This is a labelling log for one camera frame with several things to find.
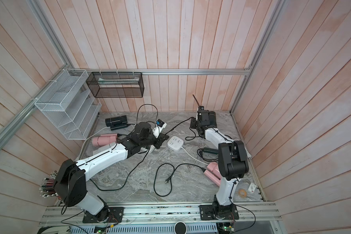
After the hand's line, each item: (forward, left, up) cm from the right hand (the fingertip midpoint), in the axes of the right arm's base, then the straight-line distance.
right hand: (194, 119), depth 99 cm
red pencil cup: (-49, +74, +3) cm, 89 cm away
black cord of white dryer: (-38, +41, -12) cm, 57 cm away
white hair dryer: (-22, +62, -7) cm, 66 cm away
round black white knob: (-62, +10, -7) cm, 63 cm away
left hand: (-20, +18, +6) cm, 28 cm away
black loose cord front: (-37, +16, -12) cm, 42 cm away
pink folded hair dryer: (-13, +62, -7) cm, 64 cm away
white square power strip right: (-14, +13, -10) cm, 21 cm away
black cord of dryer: (-18, +14, +11) cm, 25 cm away
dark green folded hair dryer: (+2, +58, -7) cm, 59 cm away
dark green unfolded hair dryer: (-18, -10, -12) cm, 24 cm away
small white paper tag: (-41, -31, -13) cm, 53 cm away
